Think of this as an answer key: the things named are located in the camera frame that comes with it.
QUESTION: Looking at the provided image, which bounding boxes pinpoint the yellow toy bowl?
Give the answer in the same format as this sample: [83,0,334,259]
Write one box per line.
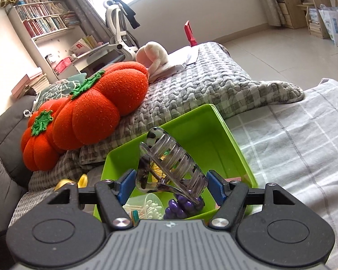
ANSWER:
[54,174,88,191]

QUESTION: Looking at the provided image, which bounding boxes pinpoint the clear cotton swab jar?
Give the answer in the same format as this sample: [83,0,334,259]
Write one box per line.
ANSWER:
[123,193,165,219]

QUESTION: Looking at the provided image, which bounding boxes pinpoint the purple toy grapes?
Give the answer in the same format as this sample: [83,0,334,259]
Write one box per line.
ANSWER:
[164,194,205,219]

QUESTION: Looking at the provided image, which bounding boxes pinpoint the green plastic storage box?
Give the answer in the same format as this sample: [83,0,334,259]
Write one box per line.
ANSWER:
[93,103,258,221]

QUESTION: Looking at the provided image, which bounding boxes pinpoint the large orange pumpkin cushion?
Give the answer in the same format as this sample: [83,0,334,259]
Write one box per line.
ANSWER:
[52,62,149,150]

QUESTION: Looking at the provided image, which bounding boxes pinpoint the grey grid bed sheet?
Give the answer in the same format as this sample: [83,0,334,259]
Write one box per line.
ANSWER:
[226,79,338,269]

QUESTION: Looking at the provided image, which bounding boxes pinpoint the small orange pumpkin cushion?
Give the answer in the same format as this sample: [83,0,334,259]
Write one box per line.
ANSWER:
[21,98,66,171]

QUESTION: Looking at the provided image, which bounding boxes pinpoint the grey sofa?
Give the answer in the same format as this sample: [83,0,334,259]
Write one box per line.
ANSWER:
[0,96,35,232]

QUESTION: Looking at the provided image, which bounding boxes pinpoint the teal patterned pillow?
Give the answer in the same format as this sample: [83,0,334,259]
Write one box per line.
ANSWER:
[32,72,87,112]

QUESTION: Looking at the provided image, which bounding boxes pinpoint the grey checkered quilted blanket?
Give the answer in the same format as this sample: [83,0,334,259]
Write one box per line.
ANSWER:
[10,42,305,224]

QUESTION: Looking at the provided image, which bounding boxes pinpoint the pink plush rabbit toy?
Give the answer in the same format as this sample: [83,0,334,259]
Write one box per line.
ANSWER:
[135,41,185,83]

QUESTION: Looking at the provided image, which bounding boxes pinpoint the white office chair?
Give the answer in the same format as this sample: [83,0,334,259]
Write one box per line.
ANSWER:
[104,0,140,62]

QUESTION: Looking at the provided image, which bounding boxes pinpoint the white paper shopping bag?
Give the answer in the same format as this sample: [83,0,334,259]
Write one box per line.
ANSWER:
[319,4,338,46]

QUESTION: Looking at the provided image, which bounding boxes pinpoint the wooden shelf unit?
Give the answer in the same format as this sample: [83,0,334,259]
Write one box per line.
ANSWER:
[276,0,338,39]

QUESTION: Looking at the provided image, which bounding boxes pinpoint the grey curtain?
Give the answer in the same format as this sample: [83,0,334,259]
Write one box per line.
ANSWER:
[66,0,112,43]

